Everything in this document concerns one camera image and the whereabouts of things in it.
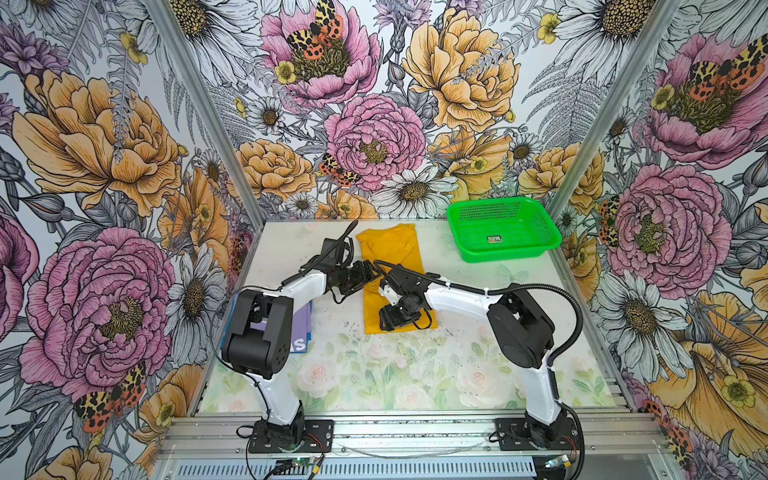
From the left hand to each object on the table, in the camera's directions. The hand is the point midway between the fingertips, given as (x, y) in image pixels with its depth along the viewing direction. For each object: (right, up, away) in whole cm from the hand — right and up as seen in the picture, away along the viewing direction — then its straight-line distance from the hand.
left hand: (372, 285), depth 94 cm
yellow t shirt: (+4, +12, +21) cm, 24 cm away
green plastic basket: (+49, +19, +26) cm, 59 cm away
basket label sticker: (+45, +15, +22) cm, 52 cm away
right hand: (+6, -13, -3) cm, 15 cm away
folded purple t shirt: (-20, -12, -5) cm, 24 cm away
